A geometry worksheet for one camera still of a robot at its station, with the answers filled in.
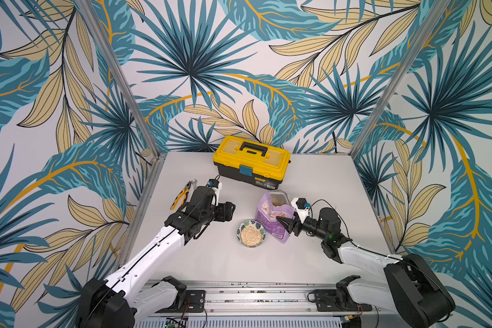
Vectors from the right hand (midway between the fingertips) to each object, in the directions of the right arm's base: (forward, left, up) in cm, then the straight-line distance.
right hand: (272, 219), depth 80 cm
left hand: (+3, +18, +3) cm, 19 cm away
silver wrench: (+28, +37, -13) cm, 48 cm away
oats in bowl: (-3, +8, -10) cm, 13 cm away
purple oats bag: (+6, 0, +1) cm, 6 cm away
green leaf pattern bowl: (+2, +7, -8) cm, 11 cm away
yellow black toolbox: (+26, +3, +4) cm, 26 cm away
